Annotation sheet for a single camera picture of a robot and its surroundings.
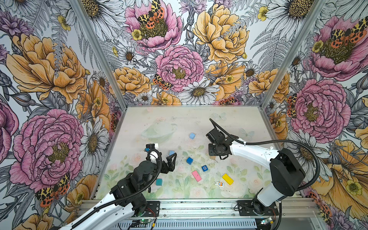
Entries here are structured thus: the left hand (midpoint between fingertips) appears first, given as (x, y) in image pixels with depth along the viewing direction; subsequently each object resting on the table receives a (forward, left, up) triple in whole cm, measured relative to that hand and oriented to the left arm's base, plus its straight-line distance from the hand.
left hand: (168, 158), depth 74 cm
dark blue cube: (+6, -11, -17) cm, 21 cm away
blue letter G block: (+1, -20, -17) cm, 26 cm away
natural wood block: (+8, -26, -16) cm, 31 cm away
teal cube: (-7, +6, -16) cm, 19 cm away
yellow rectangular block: (-5, -33, -18) cm, 38 cm away
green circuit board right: (-25, -48, -18) cm, 57 cm away
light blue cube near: (+12, +1, -17) cm, 21 cm away
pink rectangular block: (-3, -15, -17) cm, 23 cm away
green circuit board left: (-24, +12, -18) cm, 32 cm away
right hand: (+7, -26, -12) cm, 29 cm away
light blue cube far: (+24, -13, -16) cm, 32 cm away
